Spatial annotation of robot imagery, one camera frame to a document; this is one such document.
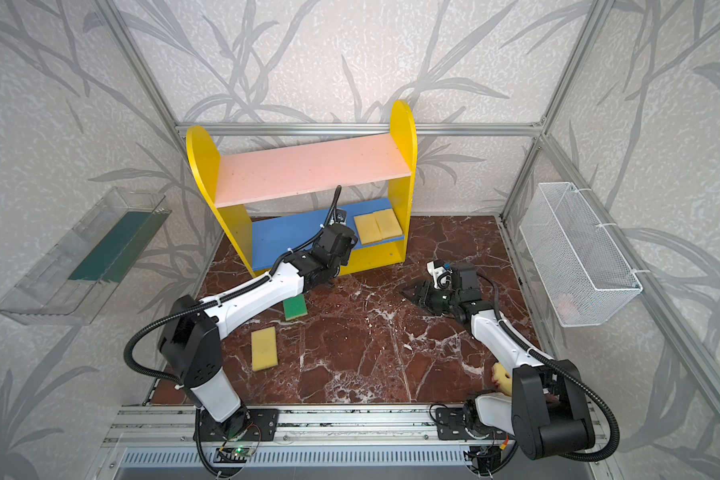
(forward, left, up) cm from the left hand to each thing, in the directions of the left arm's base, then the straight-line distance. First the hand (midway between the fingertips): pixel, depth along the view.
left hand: (340, 231), depth 86 cm
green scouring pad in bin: (-18, +45, +14) cm, 50 cm away
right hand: (-13, -19, -8) cm, 25 cm away
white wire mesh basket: (-23, -54, +13) cm, 60 cm away
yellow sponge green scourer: (-28, +21, -19) cm, 40 cm away
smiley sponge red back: (-35, -45, -19) cm, 60 cm away
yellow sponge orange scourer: (+9, -14, -6) cm, 18 cm away
